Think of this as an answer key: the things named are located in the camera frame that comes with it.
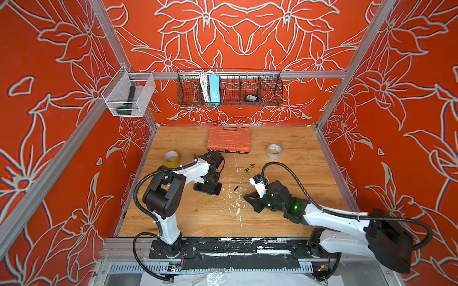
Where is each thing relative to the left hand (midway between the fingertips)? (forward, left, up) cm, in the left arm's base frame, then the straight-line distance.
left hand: (219, 183), depth 93 cm
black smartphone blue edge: (-6, +8, +8) cm, 13 cm away
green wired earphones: (+9, -16, 0) cm, 18 cm away
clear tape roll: (+24, -32, 0) cm, 40 cm away
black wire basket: (+48, -24, +30) cm, 62 cm away
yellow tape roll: (+14, +30, 0) cm, 33 cm away
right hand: (-10, -12, +10) cm, 19 cm away
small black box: (+38, -15, +28) cm, 50 cm away
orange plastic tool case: (+28, -4, +6) cm, 28 cm away
